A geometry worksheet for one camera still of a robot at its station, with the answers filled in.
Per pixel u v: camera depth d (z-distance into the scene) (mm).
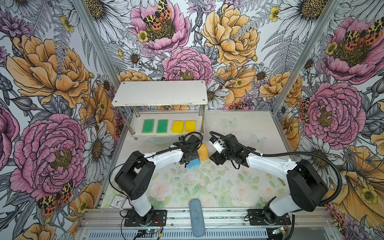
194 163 899
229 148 706
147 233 719
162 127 1022
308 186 440
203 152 948
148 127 1024
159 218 741
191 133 848
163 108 1272
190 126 1022
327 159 769
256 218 736
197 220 712
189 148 711
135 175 467
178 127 1013
